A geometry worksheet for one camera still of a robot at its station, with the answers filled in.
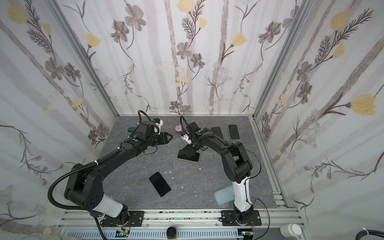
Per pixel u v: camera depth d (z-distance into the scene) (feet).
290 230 2.10
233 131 3.67
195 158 3.13
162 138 2.51
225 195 2.70
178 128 3.57
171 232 2.04
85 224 2.44
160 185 2.75
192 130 2.51
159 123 2.60
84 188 1.43
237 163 1.71
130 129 3.42
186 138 2.90
